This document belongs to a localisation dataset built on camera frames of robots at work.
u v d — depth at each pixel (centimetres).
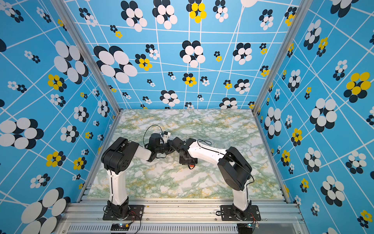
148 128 111
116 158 54
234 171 47
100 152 101
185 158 74
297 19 72
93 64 91
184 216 73
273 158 98
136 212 73
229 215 72
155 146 83
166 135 95
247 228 69
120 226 72
